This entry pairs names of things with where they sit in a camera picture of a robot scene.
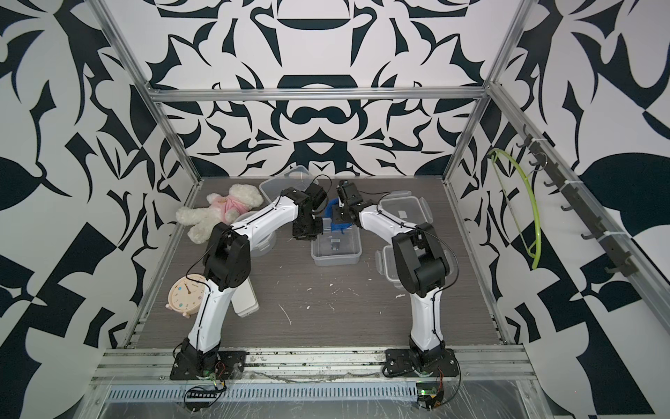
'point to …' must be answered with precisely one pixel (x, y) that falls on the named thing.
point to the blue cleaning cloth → (329, 214)
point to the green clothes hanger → (492, 154)
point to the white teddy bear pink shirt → (219, 209)
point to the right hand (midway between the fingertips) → (340, 207)
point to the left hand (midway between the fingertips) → (316, 233)
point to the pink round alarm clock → (186, 294)
